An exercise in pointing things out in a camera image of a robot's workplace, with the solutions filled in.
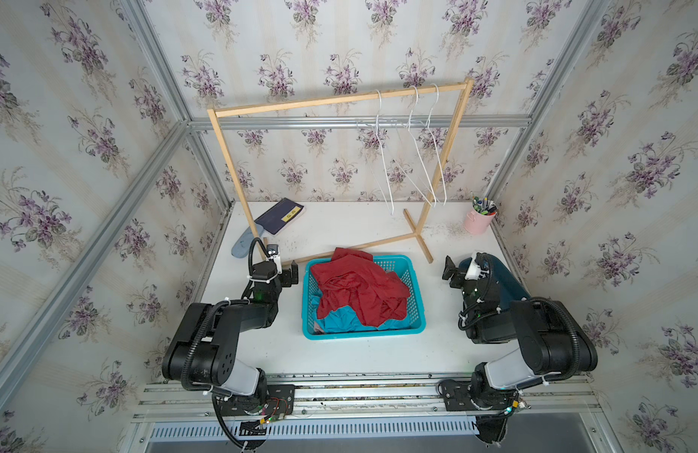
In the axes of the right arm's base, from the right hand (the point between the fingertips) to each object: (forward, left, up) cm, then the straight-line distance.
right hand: (469, 259), depth 89 cm
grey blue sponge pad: (+9, +78, -6) cm, 79 cm away
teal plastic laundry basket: (-4, +19, -1) cm, 19 cm away
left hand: (0, +62, -3) cm, 62 cm away
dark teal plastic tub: (-6, -15, -9) cm, 19 cm away
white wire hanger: (+41, +7, +16) cm, 44 cm away
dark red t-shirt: (-12, +37, +8) cm, 40 cm away
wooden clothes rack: (+44, 0, +8) cm, 44 cm away
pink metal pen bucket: (+21, -10, -6) cm, 24 cm away
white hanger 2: (+42, +11, +7) cm, 44 cm away
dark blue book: (+27, +69, -9) cm, 74 cm away
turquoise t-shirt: (-20, +39, -1) cm, 44 cm away
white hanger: (+42, +27, +12) cm, 52 cm away
